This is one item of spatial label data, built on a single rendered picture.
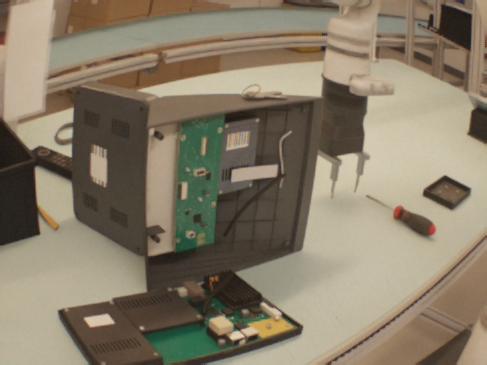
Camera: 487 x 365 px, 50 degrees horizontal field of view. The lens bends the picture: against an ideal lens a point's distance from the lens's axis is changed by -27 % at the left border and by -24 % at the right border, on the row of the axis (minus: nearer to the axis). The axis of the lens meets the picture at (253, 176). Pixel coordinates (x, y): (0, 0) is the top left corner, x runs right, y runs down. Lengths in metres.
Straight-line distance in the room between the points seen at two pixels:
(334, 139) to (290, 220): 0.17
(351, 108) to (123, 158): 0.35
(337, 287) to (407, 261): 0.13
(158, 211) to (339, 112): 0.34
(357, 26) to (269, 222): 0.32
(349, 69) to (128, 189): 0.36
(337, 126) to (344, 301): 0.30
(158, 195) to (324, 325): 0.24
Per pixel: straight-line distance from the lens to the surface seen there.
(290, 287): 0.79
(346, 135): 0.97
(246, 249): 0.85
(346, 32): 0.92
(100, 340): 0.62
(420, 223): 0.95
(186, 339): 0.66
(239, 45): 2.57
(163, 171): 0.70
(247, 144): 0.76
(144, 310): 0.67
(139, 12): 4.32
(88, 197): 0.85
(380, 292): 0.80
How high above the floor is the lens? 1.43
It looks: 24 degrees down
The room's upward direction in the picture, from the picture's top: 6 degrees clockwise
